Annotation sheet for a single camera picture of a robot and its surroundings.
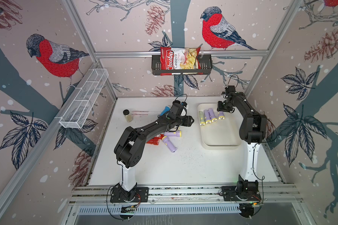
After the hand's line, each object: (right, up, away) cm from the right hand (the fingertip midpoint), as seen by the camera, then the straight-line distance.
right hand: (218, 107), depth 105 cm
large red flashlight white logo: (-47, -22, -13) cm, 53 cm away
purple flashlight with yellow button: (-32, -18, -10) cm, 38 cm away
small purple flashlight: (-9, -8, -1) cm, 12 cm away
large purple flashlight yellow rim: (-36, -26, -15) cm, 47 cm away
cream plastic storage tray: (+1, -19, -7) cm, 21 cm away
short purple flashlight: (-5, -6, -1) cm, 8 cm away
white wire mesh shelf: (-86, -3, -34) cm, 93 cm away
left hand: (-22, -7, -16) cm, 28 cm away
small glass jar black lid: (-68, -7, -4) cm, 69 cm away
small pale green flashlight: (-14, -11, -4) cm, 18 cm away
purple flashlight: (0, -7, -6) cm, 9 cm away
